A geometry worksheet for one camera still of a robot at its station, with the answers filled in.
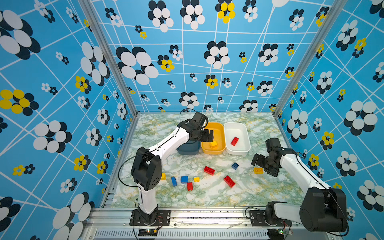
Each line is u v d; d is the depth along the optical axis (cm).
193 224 72
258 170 89
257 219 72
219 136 107
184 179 87
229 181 84
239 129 108
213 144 99
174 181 84
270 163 71
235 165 91
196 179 86
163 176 85
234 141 102
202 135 76
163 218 73
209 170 87
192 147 94
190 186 84
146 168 48
